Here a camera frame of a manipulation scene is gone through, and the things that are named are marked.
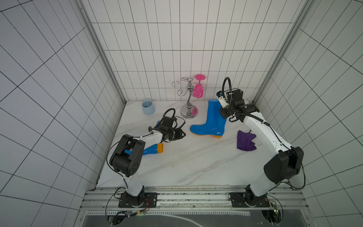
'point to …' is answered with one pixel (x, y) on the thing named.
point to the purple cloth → (244, 141)
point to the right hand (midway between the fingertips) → (225, 105)
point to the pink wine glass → (198, 90)
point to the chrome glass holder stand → (190, 111)
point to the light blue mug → (148, 107)
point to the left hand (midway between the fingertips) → (182, 136)
